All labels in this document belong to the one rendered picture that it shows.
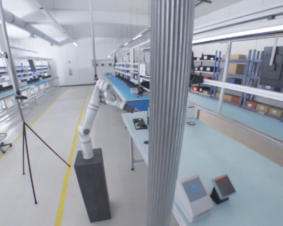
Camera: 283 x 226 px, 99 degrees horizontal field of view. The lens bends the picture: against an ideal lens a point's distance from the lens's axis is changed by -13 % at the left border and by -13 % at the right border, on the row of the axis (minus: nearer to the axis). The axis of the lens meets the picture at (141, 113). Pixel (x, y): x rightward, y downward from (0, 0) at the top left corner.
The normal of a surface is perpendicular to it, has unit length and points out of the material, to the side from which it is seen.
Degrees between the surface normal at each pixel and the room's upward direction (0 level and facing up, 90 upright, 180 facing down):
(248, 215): 0
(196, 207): 41
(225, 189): 32
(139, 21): 90
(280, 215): 0
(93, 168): 90
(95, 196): 90
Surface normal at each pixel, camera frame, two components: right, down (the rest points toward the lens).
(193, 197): 0.17, -0.66
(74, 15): 0.31, 0.32
